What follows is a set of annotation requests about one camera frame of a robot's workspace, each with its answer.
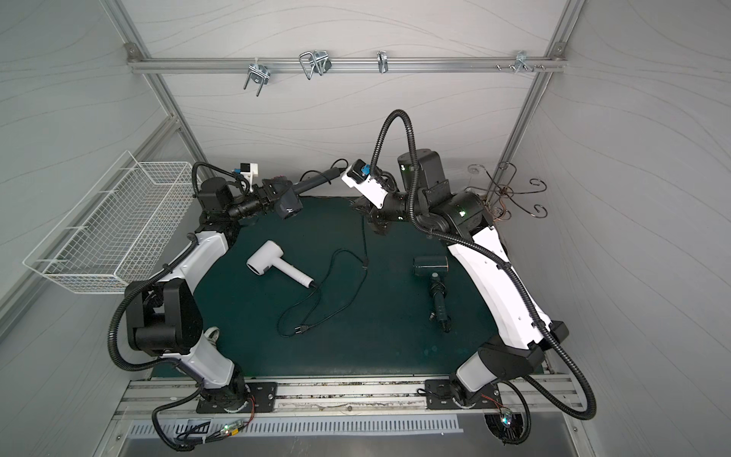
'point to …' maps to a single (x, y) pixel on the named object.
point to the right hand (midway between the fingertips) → (354, 201)
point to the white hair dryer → (269, 254)
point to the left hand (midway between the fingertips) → (290, 188)
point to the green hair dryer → (433, 267)
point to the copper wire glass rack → (505, 190)
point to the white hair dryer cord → (304, 327)
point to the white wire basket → (132, 216)
